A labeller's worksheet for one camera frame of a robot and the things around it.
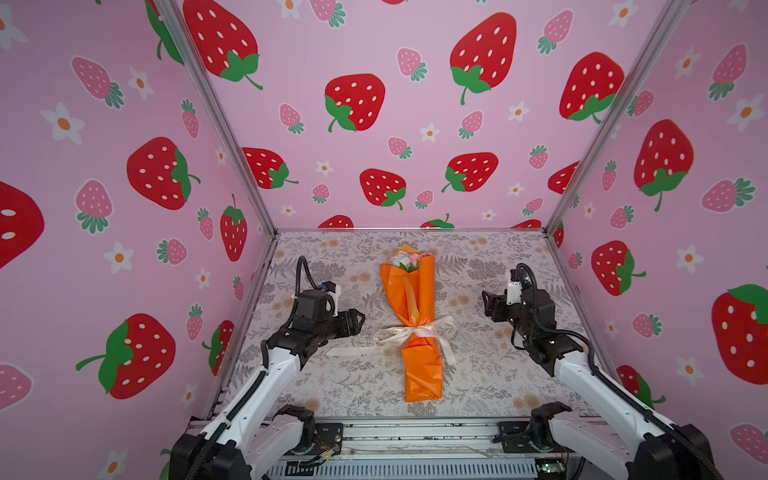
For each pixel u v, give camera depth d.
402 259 1.04
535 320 0.61
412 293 0.87
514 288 0.72
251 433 0.44
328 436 0.75
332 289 0.76
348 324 0.72
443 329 0.95
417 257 1.05
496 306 0.73
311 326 0.61
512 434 0.73
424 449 0.73
